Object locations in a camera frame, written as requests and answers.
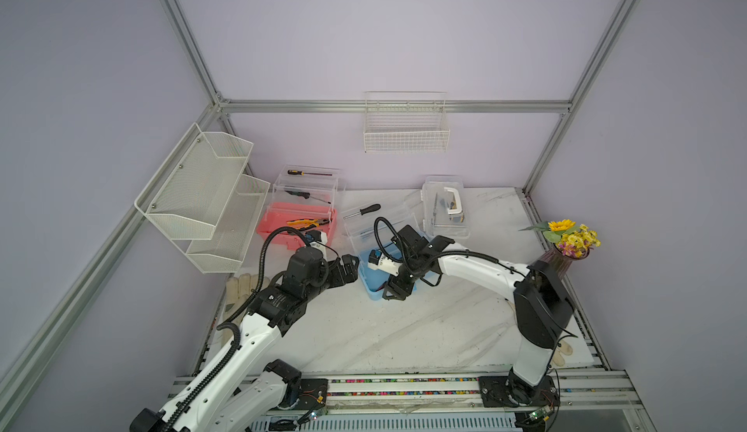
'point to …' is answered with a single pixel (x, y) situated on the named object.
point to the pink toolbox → (304, 198)
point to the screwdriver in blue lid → (364, 211)
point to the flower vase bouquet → (572, 241)
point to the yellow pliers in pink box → (308, 223)
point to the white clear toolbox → (444, 207)
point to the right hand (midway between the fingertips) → (393, 288)
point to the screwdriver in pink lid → (300, 172)
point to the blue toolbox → (371, 228)
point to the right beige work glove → (558, 358)
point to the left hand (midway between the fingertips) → (343, 267)
